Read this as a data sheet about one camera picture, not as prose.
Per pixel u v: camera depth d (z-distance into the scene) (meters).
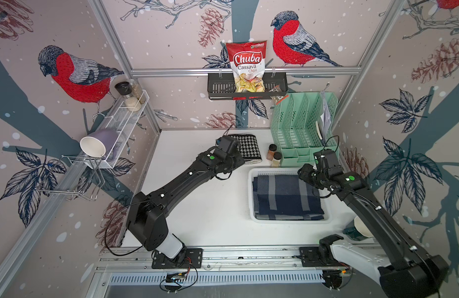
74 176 0.58
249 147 1.07
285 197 0.84
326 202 0.78
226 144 0.61
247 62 0.81
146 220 0.42
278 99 0.90
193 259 0.73
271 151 0.99
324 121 0.93
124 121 0.92
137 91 0.85
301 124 1.14
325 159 0.56
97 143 0.61
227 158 0.63
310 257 0.73
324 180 0.55
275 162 0.97
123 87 0.78
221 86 0.95
